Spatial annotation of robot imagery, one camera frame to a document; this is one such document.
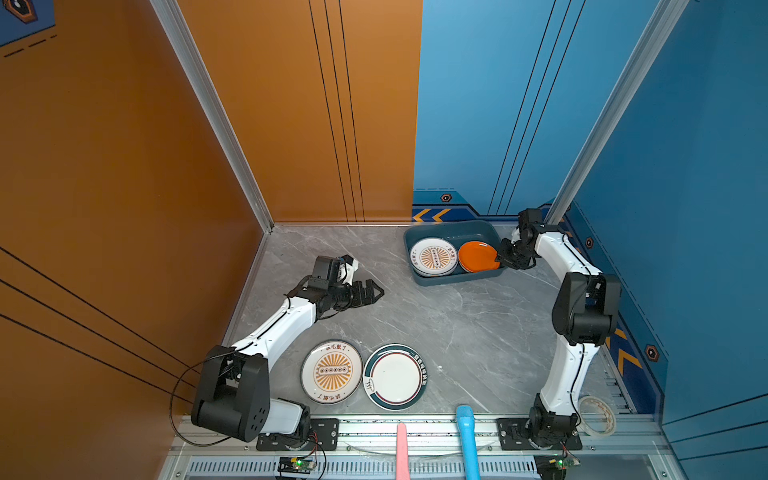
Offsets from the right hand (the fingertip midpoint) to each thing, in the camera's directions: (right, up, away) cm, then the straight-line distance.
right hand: (497, 258), depth 99 cm
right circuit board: (+3, -49, -28) cm, 57 cm away
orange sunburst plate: (-20, 0, +7) cm, 21 cm away
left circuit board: (-60, -49, -27) cm, 82 cm away
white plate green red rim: (-34, -32, -17) cm, 50 cm away
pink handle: (-33, -46, -28) cm, 63 cm away
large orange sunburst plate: (-52, -31, -16) cm, 63 cm away
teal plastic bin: (-10, +10, +17) cm, 22 cm away
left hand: (-41, -10, -13) cm, 44 cm away
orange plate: (-5, +1, +6) cm, 8 cm away
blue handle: (-17, -39, -26) cm, 50 cm away
